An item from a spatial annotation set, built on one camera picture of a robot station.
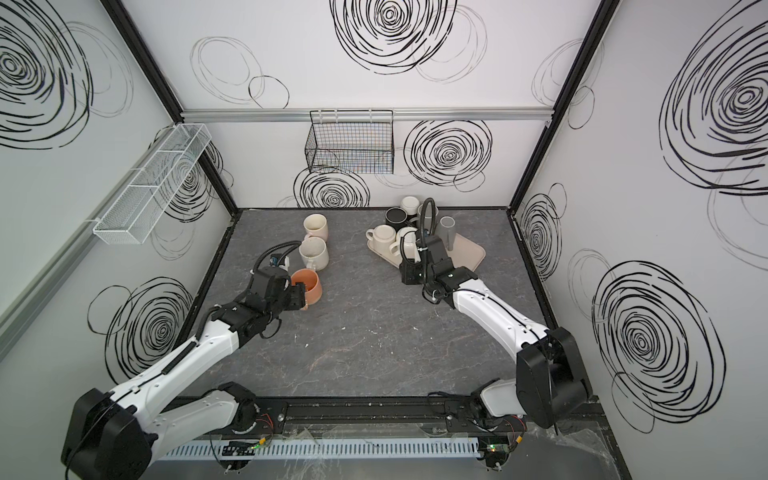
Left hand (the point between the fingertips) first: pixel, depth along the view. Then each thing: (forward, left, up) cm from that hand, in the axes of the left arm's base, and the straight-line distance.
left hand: (298, 285), depth 84 cm
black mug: (+31, -27, -4) cm, 42 cm away
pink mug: (+27, +1, -5) cm, 27 cm away
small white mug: (+38, -33, -4) cm, 50 cm away
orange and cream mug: (+2, -3, -4) cm, 5 cm away
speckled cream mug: (+18, +1, -9) cm, 20 cm away
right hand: (+6, -30, +2) cm, 31 cm away
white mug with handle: (+23, -23, -6) cm, 33 cm away
